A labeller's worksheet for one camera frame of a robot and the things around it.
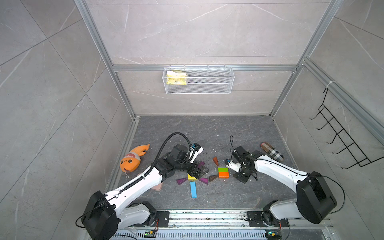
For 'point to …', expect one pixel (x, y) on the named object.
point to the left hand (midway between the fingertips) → (203, 164)
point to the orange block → (223, 175)
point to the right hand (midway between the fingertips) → (242, 175)
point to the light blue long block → (193, 189)
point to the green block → (223, 169)
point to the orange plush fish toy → (132, 160)
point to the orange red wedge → (215, 159)
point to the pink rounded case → (157, 187)
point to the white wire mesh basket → (201, 80)
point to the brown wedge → (213, 177)
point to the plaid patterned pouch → (270, 150)
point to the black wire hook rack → (362, 160)
